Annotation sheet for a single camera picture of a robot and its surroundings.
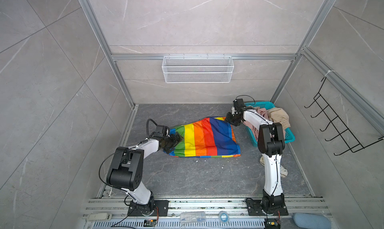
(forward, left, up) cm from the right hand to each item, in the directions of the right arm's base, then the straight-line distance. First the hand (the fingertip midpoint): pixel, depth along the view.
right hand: (226, 119), depth 107 cm
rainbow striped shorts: (-15, +12, -1) cm, 19 cm away
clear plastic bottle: (-59, +25, -1) cm, 64 cm away
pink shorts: (+1, -26, +4) cm, 26 cm away
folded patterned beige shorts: (-38, -26, -1) cm, 46 cm away
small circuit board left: (-60, +46, -3) cm, 76 cm away
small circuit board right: (-62, -13, -3) cm, 63 cm away
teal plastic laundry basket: (-19, -36, +4) cm, 41 cm away
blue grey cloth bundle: (-61, -30, -1) cm, 68 cm away
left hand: (-17, +33, +3) cm, 38 cm away
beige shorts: (-3, -34, +7) cm, 35 cm away
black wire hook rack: (-33, -40, +30) cm, 60 cm away
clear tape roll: (-58, +12, -2) cm, 59 cm away
